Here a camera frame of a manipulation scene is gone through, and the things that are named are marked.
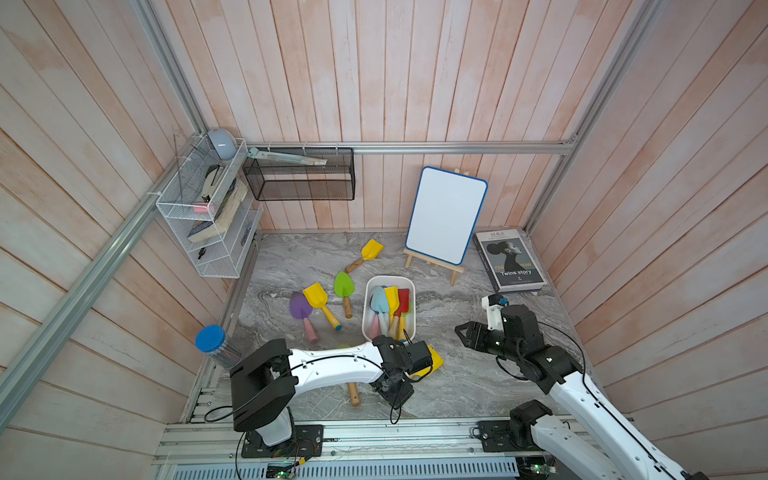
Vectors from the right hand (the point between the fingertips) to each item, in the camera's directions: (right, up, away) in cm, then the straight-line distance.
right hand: (461, 328), depth 80 cm
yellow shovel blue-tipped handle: (-44, +6, +21) cm, 49 cm away
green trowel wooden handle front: (-29, -17, -1) cm, 34 cm away
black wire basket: (-58, +47, +26) cm, 79 cm away
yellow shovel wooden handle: (-26, +21, +34) cm, 48 cm away
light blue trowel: (-22, +4, +18) cm, 28 cm away
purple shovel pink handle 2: (-24, -3, +11) cm, 26 cm away
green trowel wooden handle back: (-35, +9, +24) cm, 43 cm away
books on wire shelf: (-65, +29, -2) cm, 71 cm away
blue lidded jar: (-63, 0, -9) cm, 63 cm away
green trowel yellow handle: (-15, -1, +13) cm, 20 cm away
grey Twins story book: (+25, +18, +27) cm, 41 cm away
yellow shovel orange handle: (-18, +5, +18) cm, 26 cm away
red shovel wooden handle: (-14, +5, +18) cm, 24 cm away
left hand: (-21, -18, -2) cm, 27 cm away
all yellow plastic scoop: (-6, -11, +6) cm, 14 cm away
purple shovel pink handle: (-49, +2, +18) cm, 52 cm away
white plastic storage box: (-15, +11, +21) cm, 28 cm away
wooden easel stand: (+3, +16, +19) cm, 25 cm away
